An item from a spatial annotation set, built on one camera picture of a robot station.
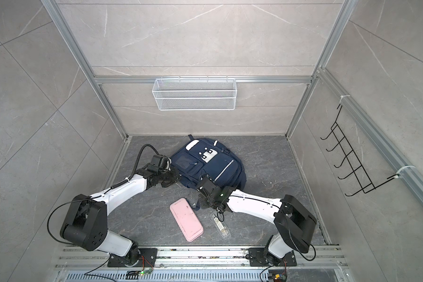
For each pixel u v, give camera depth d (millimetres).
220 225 801
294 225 428
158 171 700
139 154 689
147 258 726
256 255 730
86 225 430
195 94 1007
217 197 622
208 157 1011
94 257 746
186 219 823
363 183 613
